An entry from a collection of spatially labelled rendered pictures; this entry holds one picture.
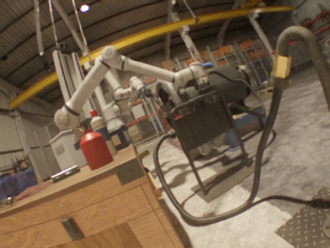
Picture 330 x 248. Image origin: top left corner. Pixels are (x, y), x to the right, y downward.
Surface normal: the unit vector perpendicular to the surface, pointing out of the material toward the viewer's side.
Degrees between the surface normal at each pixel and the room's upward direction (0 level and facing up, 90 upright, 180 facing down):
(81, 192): 90
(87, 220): 90
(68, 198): 90
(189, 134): 90
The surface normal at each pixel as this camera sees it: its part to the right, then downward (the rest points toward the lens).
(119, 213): 0.20, -0.08
